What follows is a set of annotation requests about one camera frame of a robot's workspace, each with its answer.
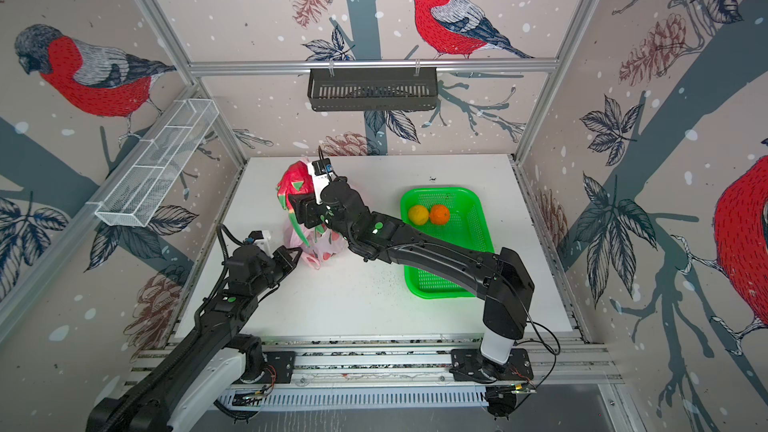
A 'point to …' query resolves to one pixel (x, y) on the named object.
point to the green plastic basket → (467, 224)
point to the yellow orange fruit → (419, 214)
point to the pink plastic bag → (323, 243)
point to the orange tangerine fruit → (439, 214)
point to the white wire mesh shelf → (156, 167)
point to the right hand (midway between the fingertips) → (296, 196)
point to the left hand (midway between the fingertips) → (301, 248)
